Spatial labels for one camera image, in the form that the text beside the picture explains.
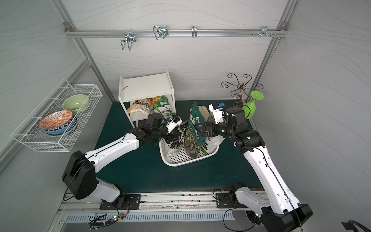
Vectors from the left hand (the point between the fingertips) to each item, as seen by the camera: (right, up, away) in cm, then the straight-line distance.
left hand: (180, 132), depth 79 cm
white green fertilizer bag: (+17, -9, +5) cm, 20 cm away
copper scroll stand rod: (+32, +22, +1) cm, 39 cm away
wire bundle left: (-39, -42, -10) cm, 58 cm away
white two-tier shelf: (-25, +26, +3) cm, 36 cm away
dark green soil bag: (+9, +1, -7) cm, 11 cm away
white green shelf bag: (-13, +16, +11) cm, 24 cm away
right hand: (+11, +6, -11) cm, 17 cm away
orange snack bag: (-24, +16, +6) cm, 29 cm away
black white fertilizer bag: (+1, +2, +1) cm, 2 cm away
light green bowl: (-55, +16, -6) cm, 58 cm away
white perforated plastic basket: (0, -17, +9) cm, 20 cm away
